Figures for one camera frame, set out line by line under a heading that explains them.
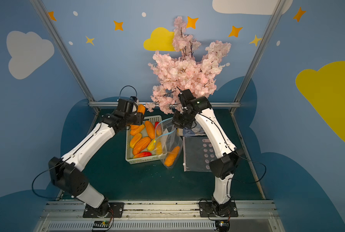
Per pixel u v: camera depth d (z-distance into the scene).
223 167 0.46
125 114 0.61
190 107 0.54
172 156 0.89
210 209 0.74
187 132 1.07
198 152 0.97
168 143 0.83
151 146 0.96
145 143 0.96
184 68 0.63
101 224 0.73
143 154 0.91
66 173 0.42
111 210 0.73
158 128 1.04
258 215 0.73
